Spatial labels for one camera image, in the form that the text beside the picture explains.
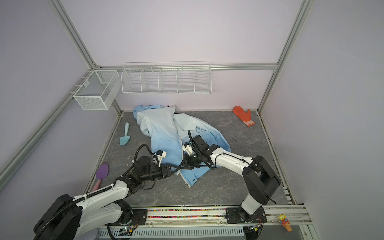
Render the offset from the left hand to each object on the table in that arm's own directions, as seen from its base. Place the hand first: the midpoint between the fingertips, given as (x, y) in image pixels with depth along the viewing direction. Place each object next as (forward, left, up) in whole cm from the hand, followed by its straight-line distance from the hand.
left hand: (178, 171), depth 78 cm
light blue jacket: (+26, +6, 0) cm, 27 cm away
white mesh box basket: (+57, +55, +11) cm, 80 cm away
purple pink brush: (+8, +48, -12) cm, 50 cm away
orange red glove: (+46, -51, -12) cm, 70 cm away
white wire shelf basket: (+60, -10, +17) cm, 63 cm away
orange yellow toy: (-25, -50, -8) cm, 56 cm away
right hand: (+2, -1, -1) cm, 2 cm away
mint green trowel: (+31, +40, -12) cm, 52 cm away
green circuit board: (-23, +27, -13) cm, 38 cm away
